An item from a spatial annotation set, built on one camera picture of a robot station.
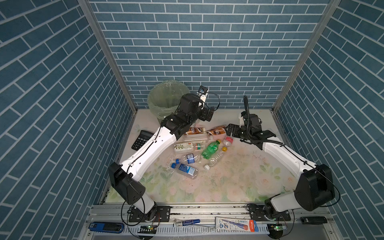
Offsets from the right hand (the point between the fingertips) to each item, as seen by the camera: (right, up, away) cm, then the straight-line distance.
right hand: (230, 128), depth 86 cm
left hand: (-15, +13, -14) cm, 24 cm away
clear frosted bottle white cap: (-20, -7, +13) cm, 25 cm away
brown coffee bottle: (-21, -2, +16) cm, 27 cm away
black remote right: (+38, -44, -15) cm, 60 cm away
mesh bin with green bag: (-42, +20, +12) cm, 48 cm away
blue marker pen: (-24, -45, -16) cm, 53 cm away
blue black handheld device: (-60, -44, -20) cm, 77 cm away
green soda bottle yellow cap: (-11, -14, +7) cm, 19 cm away
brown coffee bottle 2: (-4, -2, +15) cm, 16 cm away
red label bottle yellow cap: (+1, -9, +11) cm, 14 cm away
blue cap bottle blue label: (-24, -24, -4) cm, 34 cm away
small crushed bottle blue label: (-23, -19, +2) cm, 30 cm away
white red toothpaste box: (-1, -45, -16) cm, 48 cm away
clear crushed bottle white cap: (-9, -20, +3) cm, 22 cm away
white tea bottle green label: (-26, -12, +6) cm, 29 cm away
